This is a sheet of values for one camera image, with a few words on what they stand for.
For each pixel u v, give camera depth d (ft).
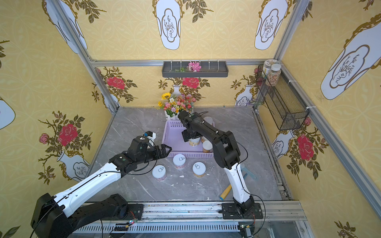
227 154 1.84
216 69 3.04
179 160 2.83
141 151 2.03
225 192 2.56
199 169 2.73
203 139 3.09
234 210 2.40
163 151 2.31
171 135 3.32
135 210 2.41
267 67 2.78
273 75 2.62
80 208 1.48
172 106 3.26
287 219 2.37
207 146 2.99
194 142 3.13
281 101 2.82
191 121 2.26
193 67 2.89
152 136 2.43
